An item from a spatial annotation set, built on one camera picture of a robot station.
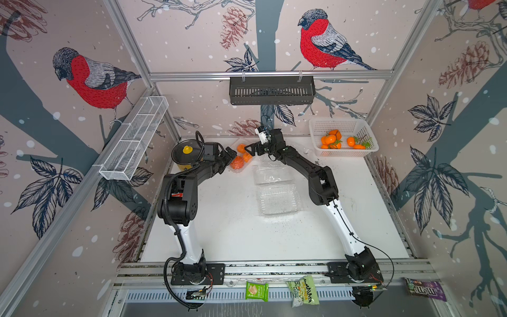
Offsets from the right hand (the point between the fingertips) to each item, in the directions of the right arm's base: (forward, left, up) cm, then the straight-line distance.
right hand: (251, 143), depth 106 cm
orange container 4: (+3, -60, -4) cm, 61 cm away
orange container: (+5, -43, -1) cm, 43 cm away
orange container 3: (+7, -57, -4) cm, 57 cm away
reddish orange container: (+13, -50, -3) cm, 51 cm away
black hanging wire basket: (+21, -9, +20) cm, 30 cm away
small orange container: (+2, +7, -6) cm, 9 cm away
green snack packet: (-65, -6, -8) cm, 66 cm away
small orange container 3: (+2, -47, -3) cm, 47 cm away
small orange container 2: (-7, +2, -4) cm, 8 cm away
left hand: (-8, +8, +2) cm, 11 cm away
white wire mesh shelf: (-2, +47, +22) cm, 52 cm away
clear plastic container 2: (+4, +3, -2) cm, 6 cm away
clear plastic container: (-28, -15, -11) cm, 33 cm away
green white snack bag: (-65, -23, -8) cm, 69 cm away
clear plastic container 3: (-14, -14, -9) cm, 22 cm away
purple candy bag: (-62, -68, -8) cm, 92 cm away
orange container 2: (+3, -41, -4) cm, 41 cm away
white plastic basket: (+12, -54, -5) cm, 55 cm away
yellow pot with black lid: (-11, +32, +4) cm, 34 cm away
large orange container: (-12, +7, -2) cm, 14 cm away
